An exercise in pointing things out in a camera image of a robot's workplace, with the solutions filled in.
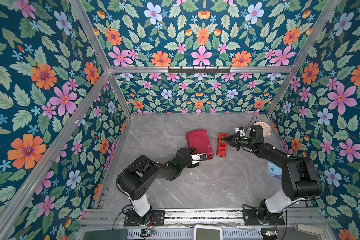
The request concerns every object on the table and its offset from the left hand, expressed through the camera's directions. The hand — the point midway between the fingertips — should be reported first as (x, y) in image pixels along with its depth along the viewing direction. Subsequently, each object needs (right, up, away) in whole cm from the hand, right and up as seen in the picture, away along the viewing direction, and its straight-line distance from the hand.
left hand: (198, 148), depth 90 cm
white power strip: (+50, -34, -22) cm, 64 cm away
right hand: (+15, +7, -4) cm, 17 cm away
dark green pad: (-45, -38, -20) cm, 62 cm away
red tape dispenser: (+16, +1, +6) cm, 17 cm away
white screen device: (+3, -35, -23) cm, 42 cm away
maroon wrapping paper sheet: (+1, +5, +8) cm, 10 cm away
